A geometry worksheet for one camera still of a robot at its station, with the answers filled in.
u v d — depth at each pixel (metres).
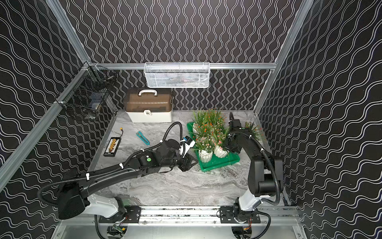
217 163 0.94
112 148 0.98
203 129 0.91
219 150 0.88
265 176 0.46
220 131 0.91
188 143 0.64
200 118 0.98
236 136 0.64
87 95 0.92
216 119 0.99
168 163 0.60
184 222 0.73
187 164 0.63
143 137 1.04
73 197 0.39
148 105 1.13
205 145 0.84
